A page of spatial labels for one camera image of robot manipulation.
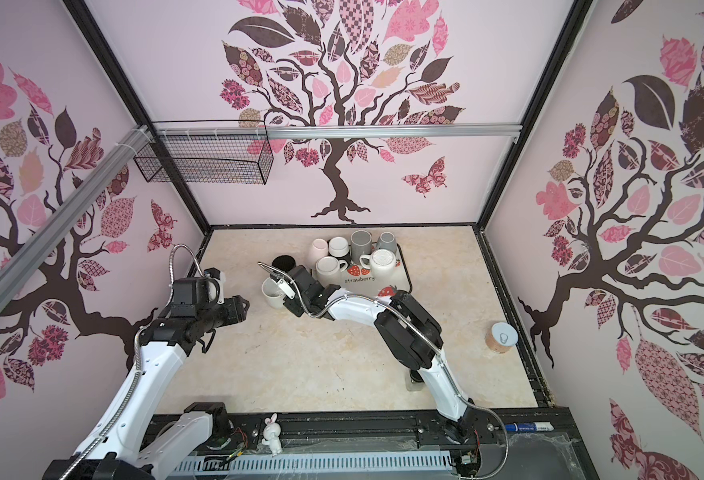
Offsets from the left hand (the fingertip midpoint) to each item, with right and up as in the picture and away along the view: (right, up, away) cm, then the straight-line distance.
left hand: (241, 309), depth 80 cm
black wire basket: (-17, +48, +15) cm, 54 cm away
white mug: (+23, +10, +17) cm, 30 cm away
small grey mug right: (+43, +20, +23) cm, 52 cm away
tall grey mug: (+33, +19, +21) cm, 43 cm away
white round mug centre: (+40, +12, +18) cm, 46 cm away
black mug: (+7, +12, +17) cm, 23 cm away
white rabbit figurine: (+11, -29, -9) cm, 32 cm away
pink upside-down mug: (+18, +17, +20) cm, 32 cm away
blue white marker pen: (+76, -28, -7) cm, 81 cm away
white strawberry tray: (+33, +6, +24) cm, 41 cm away
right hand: (+11, +5, +12) cm, 17 cm away
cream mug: (+6, +3, +11) cm, 12 cm away
